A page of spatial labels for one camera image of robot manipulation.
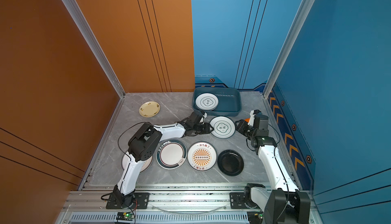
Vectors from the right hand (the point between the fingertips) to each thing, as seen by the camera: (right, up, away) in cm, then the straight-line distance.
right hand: (236, 123), depth 83 cm
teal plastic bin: (+2, +15, +32) cm, 35 cm away
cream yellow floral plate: (-57, +8, +26) cm, 63 cm away
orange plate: (+3, +3, -9) cm, 10 cm away
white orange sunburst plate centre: (-19, -19, +4) cm, 27 cm away
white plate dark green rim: (-37, -19, +5) cm, 42 cm away
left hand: (-12, -4, +14) cm, 19 cm away
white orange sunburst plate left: (-62, -21, +2) cm, 66 cm away
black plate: (-3, -22, +1) cm, 22 cm away
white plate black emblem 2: (-4, -4, +16) cm, 17 cm away
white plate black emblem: (-15, +13, +29) cm, 36 cm away
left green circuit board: (-56, -42, -12) cm, 71 cm away
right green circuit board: (+6, -43, -13) cm, 45 cm away
